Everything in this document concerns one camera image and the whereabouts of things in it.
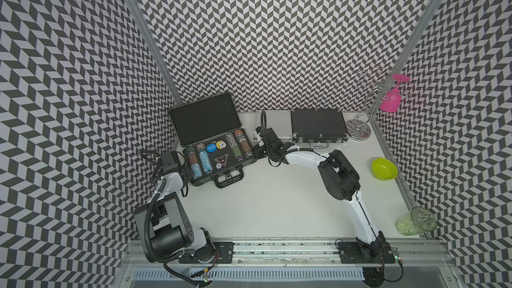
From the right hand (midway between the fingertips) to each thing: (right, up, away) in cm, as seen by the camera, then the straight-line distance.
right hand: (253, 153), depth 98 cm
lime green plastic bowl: (+63, -7, -3) cm, 64 cm away
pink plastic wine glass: (+66, +25, -5) cm, 71 cm away
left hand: (-30, -10, -9) cm, 33 cm away
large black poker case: (-24, +11, +5) cm, 27 cm away
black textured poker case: (+34, +14, +7) cm, 38 cm away
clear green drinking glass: (+72, -27, -14) cm, 78 cm away
